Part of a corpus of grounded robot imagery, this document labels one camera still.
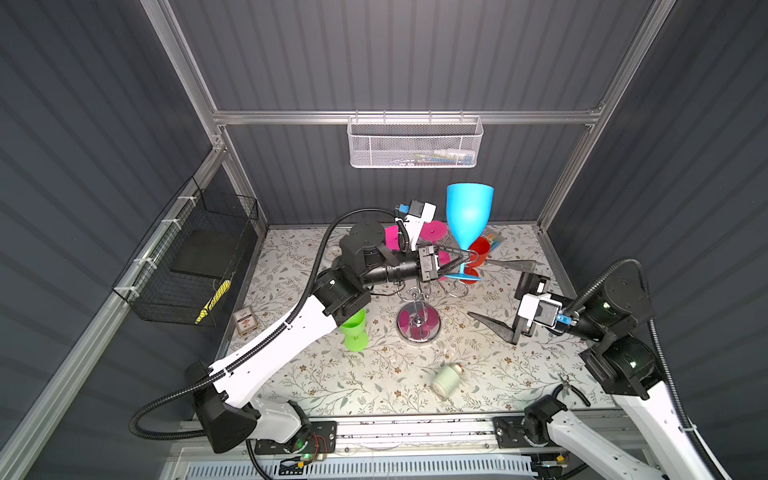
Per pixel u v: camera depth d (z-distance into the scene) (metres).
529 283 0.50
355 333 0.79
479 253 0.89
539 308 0.39
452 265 0.53
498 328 0.47
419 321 0.91
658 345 0.42
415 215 0.52
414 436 0.75
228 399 0.39
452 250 0.53
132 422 0.37
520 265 0.47
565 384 0.79
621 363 0.42
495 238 1.16
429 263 0.49
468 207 0.52
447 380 0.75
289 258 1.12
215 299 0.69
